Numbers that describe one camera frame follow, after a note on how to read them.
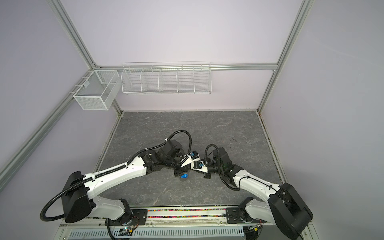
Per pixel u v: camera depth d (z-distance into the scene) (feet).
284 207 1.36
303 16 2.37
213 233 5.16
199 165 2.15
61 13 2.32
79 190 1.34
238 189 1.93
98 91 3.25
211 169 2.31
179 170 2.16
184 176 2.18
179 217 2.47
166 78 3.25
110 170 1.53
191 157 2.10
